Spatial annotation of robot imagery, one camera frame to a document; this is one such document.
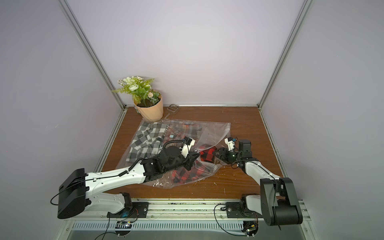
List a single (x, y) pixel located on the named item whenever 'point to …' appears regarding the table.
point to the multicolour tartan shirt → (178, 132)
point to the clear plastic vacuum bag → (212, 133)
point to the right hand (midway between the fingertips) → (216, 148)
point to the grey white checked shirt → (147, 142)
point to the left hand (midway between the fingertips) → (201, 156)
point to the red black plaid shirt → (184, 175)
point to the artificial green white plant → (140, 88)
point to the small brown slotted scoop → (172, 108)
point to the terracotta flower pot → (152, 113)
